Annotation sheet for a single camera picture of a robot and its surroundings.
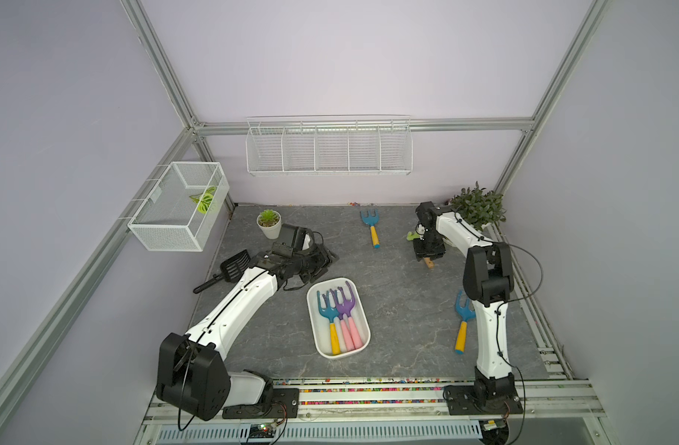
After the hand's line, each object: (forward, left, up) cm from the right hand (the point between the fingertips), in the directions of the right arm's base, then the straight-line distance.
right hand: (424, 255), depth 102 cm
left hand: (-14, +32, +17) cm, 39 cm away
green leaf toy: (+2, +71, +28) cm, 76 cm away
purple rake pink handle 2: (-21, +29, 0) cm, 35 cm away
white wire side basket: (+1, +79, +24) cm, 83 cm away
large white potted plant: (+7, -16, +19) cm, 25 cm away
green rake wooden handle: (0, +5, +11) cm, 12 cm away
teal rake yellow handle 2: (+19, +18, -2) cm, 27 cm away
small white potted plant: (+12, +58, +5) cm, 60 cm away
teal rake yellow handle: (-22, +34, -1) cm, 41 cm away
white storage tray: (-26, +37, -1) cm, 45 cm away
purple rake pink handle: (-26, +30, -1) cm, 40 cm away
